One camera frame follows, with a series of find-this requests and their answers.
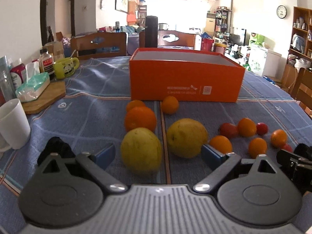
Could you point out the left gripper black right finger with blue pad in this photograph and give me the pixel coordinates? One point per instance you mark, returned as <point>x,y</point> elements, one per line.
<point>254,192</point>

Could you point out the brown medicine bottle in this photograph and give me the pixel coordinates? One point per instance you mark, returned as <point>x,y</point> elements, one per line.
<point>46,62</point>

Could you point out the blue plaid tablecloth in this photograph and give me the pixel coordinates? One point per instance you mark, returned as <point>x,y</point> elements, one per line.
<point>91,115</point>

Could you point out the yellow-green panda mug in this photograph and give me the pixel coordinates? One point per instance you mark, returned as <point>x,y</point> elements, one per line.
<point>66,67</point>

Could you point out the wooden bookshelf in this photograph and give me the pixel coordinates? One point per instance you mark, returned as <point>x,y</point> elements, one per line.
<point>300,43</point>

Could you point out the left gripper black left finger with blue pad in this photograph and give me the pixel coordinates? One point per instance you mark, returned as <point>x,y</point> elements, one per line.
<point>68,189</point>

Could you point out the yellow pomelo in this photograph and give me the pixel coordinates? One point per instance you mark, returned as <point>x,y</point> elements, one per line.
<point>185,138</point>
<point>141,151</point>

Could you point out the large orange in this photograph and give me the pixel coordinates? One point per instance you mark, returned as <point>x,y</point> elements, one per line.
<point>140,117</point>

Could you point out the middle wooden chair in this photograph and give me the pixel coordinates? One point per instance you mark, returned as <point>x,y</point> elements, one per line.
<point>172,39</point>

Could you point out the left wooden chair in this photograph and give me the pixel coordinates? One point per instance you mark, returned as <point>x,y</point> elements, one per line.
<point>99,45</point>

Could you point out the small red tomato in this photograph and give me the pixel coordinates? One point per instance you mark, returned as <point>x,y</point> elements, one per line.
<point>261,129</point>

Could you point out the round wall clock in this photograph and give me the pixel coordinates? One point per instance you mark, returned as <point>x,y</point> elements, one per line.
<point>281,11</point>

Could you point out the green tissue pack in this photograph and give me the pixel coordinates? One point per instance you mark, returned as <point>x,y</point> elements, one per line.
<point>33,88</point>

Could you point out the orange cardboard box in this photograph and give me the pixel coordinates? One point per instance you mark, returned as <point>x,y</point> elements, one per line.
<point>188,75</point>

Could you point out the right wooden chair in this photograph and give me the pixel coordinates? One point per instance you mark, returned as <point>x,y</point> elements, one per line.
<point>301,91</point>

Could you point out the white cabinet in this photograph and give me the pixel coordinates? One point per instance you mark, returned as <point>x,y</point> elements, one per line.
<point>263,62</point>

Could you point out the wooden cutting board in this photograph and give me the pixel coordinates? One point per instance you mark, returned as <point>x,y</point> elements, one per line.
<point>50,95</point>

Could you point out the pink white bottle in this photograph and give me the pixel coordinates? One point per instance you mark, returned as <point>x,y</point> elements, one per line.
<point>18,73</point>

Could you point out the black thermos bottle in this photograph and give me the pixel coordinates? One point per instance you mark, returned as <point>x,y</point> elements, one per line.
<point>151,32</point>

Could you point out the white mug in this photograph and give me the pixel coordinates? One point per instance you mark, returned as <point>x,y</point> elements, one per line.
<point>15,129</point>

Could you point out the small orange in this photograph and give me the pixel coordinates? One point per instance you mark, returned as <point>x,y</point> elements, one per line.
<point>170,105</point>
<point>133,104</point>
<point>278,138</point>
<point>256,147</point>
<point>246,127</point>
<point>221,144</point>

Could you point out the wooden chair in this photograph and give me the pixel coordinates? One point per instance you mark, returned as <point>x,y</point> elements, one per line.
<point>301,91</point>
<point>99,45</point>
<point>172,39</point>

